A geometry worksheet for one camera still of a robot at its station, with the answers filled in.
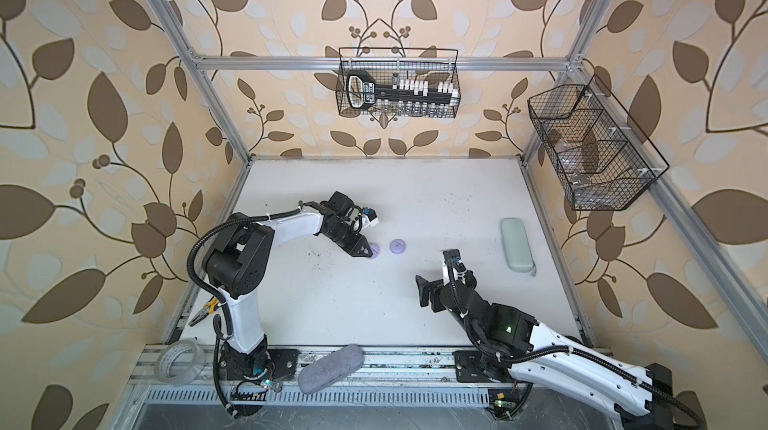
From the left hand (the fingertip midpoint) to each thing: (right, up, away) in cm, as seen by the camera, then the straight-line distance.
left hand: (371, 249), depth 92 cm
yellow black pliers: (-45, -15, -9) cm, 48 cm away
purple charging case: (+8, 0, +3) cm, 9 cm away
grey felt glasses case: (-8, -24, -21) cm, 33 cm away
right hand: (+17, -4, -16) cm, 24 cm away
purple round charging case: (+1, 0, 0) cm, 1 cm away
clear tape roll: (-50, -22, -19) cm, 58 cm away
